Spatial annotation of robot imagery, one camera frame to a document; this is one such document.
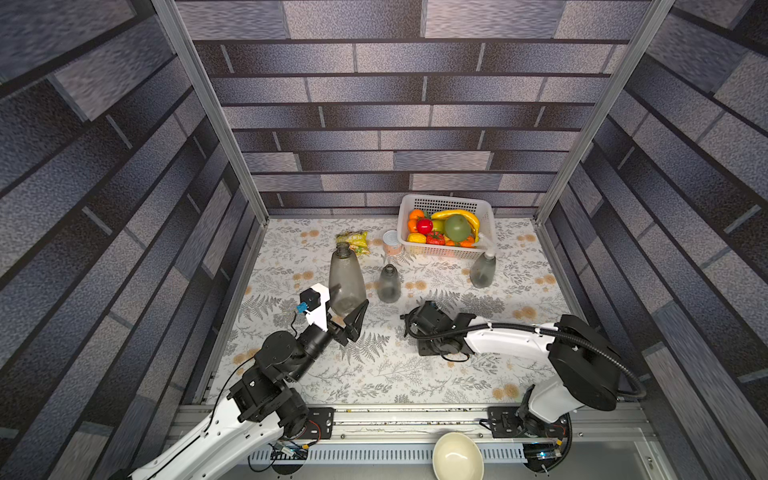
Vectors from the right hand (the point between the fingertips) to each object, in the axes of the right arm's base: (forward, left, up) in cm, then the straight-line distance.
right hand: (421, 343), depth 87 cm
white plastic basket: (+54, +2, +8) cm, 55 cm away
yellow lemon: (+37, 0, +7) cm, 37 cm away
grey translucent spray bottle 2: (+24, -21, +4) cm, 32 cm away
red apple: (+40, -2, +9) cm, 41 cm away
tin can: (+35, +9, +5) cm, 36 cm away
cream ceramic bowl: (-28, -7, +1) cm, 28 cm away
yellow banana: (+43, -21, +9) cm, 49 cm away
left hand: (-2, +17, +31) cm, 35 cm away
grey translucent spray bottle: (+16, +10, +5) cm, 19 cm away
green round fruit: (+36, -13, +12) cm, 40 cm away
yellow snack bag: (+37, +22, +4) cm, 43 cm away
